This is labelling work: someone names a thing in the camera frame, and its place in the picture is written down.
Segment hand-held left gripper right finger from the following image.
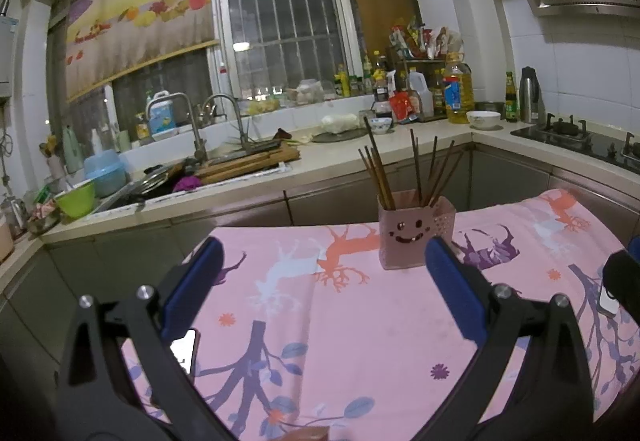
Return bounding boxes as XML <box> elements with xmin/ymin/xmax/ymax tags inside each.
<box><xmin>422</xmin><ymin>236</ymin><xmax>596</xmax><ymax>441</ymax></box>

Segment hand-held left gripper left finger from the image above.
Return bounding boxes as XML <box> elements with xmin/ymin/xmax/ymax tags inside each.
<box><xmin>54</xmin><ymin>237</ymin><xmax>236</xmax><ymax>441</ymax></box>

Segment pink smiley chopstick holder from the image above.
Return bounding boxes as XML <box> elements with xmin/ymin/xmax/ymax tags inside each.
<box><xmin>377</xmin><ymin>190</ymin><xmax>457</xmax><ymax>271</ymax></box>

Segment bunch of brown wooden chopsticks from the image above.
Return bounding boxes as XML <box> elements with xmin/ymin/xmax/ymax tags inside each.
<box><xmin>357</xmin><ymin>117</ymin><xmax>466</xmax><ymax>212</ymax></box>

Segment white square timer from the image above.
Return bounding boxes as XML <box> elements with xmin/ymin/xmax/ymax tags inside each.
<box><xmin>596</xmin><ymin>290</ymin><xmax>622</xmax><ymax>320</ymax></box>

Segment pink printed tablecloth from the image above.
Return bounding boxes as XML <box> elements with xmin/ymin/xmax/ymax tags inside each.
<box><xmin>120</xmin><ymin>188</ymin><xmax>640</xmax><ymax>441</ymax></box>

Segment black gas stove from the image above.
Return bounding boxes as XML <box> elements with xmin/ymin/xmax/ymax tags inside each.
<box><xmin>511</xmin><ymin>113</ymin><xmax>640</xmax><ymax>174</ymax></box>

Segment wooden cutting board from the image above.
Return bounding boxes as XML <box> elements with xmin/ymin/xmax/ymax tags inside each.
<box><xmin>195</xmin><ymin>143</ymin><xmax>301</xmax><ymax>184</ymax></box>

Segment blue plastic basin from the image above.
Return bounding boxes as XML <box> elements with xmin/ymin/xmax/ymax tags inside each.
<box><xmin>82</xmin><ymin>152</ymin><xmax>128</xmax><ymax>198</ymax></box>

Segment green plastic bowl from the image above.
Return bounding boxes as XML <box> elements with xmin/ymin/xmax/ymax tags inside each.
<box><xmin>54</xmin><ymin>180</ymin><xmax>97</xmax><ymax>219</ymax></box>

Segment chrome sink faucet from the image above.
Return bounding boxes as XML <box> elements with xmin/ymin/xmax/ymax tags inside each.
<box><xmin>146</xmin><ymin>92</ymin><xmax>208</xmax><ymax>164</ymax></box>
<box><xmin>201</xmin><ymin>93</ymin><xmax>249</xmax><ymax>152</ymax></box>

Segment white ceramic bowl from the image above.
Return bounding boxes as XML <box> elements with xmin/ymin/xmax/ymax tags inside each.
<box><xmin>466</xmin><ymin>110</ymin><xmax>502</xmax><ymax>130</ymax></box>

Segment blue label detergent jug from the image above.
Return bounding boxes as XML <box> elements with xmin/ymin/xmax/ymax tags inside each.
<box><xmin>147</xmin><ymin>91</ymin><xmax>179</xmax><ymax>138</ymax></box>

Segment steel thermos flask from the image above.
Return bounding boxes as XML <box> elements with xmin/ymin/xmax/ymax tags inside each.
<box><xmin>519</xmin><ymin>66</ymin><xmax>543</xmax><ymax>124</ymax></box>

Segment pale green bottle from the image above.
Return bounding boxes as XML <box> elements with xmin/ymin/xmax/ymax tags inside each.
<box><xmin>61</xmin><ymin>125</ymin><xmax>83</xmax><ymax>174</ymax></box>

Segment red snack packet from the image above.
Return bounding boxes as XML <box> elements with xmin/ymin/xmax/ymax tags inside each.
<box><xmin>389</xmin><ymin>90</ymin><xmax>416</xmax><ymax>124</ymax></box>

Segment green label glass bottle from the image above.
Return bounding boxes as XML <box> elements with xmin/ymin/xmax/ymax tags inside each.
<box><xmin>503</xmin><ymin>71</ymin><xmax>518</xmax><ymax>122</ymax></box>

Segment steel kettle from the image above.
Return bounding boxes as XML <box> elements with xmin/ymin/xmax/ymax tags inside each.
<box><xmin>0</xmin><ymin>193</ymin><xmax>28</xmax><ymax>242</ymax></box>

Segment white plastic jug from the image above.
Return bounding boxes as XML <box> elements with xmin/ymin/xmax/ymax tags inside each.
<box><xmin>407</xmin><ymin>71</ymin><xmax>435</xmax><ymax>119</ymax></box>

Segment yellow cooking oil bottle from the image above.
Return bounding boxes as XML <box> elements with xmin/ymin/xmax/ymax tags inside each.
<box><xmin>442</xmin><ymin>52</ymin><xmax>475</xmax><ymax>125</ymax></box>

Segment white plastic bag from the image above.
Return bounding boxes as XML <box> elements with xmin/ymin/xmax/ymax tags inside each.
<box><xmin>320</xmin><ymin>113</ymin><xmax>361</xmax><ymax>134</ymax></box>

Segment row of condiment bottles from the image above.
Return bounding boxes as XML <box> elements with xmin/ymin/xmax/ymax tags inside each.
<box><xmin>334</xmin><ymin>50</ymin><xmax>398</xmax><ymax>104</ymax></box>

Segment stack of seasoning packets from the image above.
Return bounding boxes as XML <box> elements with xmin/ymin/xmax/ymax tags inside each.
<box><xmin>390</xmin><ymin>23</ymin><xmax>466</xmax><ymax>62</ymax></box>

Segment brown cardboard sheet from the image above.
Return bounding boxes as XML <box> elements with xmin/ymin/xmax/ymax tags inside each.
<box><xmin>350</xmin><ymin>0</ymin><xmax>418</xmax><ymax>66</ymax></box>

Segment barred window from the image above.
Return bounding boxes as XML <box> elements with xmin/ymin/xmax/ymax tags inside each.
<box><xmin>210</xmin><ymin>0</ymin><xmax>396</xmax><ymax>102</ymax></box>

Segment white water heater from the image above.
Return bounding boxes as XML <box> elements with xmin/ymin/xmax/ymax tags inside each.
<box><xmin>0</xmin><ymin>16</ymin><xmax>18</xmax><ymax>99</ymax></box>

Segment fruit printed wall poster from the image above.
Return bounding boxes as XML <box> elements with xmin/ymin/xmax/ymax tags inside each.
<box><xmin>65</xmin><ymin>0</ymin><xmax>221</xmax><ymax>102</ymax></box>

